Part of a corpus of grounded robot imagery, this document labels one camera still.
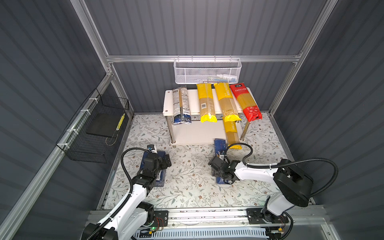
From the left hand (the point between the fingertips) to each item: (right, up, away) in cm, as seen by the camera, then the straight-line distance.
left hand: (161, 156), depth 85 cm
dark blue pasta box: (+1, -11, -6) cm, 12 cm away
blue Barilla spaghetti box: (+35, +4, +6) cm, 36 cm away
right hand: (+35, -9, +5) cm, 36 cm away
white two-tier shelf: (+22, +13, +14) cm, 29 cm away
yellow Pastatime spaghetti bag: (+44, +16, +14) cm, 48 cm away
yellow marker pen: (-21, +21, -5) cm, 29 cm away
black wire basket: (-30, +16, -12) cm, 36 cm away
